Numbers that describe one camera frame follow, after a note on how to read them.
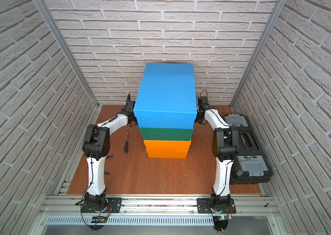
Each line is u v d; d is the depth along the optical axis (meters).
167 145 0.78
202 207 0.74
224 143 0.56
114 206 0.74
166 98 0.58
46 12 0.71
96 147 0.59
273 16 0.73
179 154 0.85
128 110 0.83
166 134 0.69
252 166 0.70
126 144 0.97
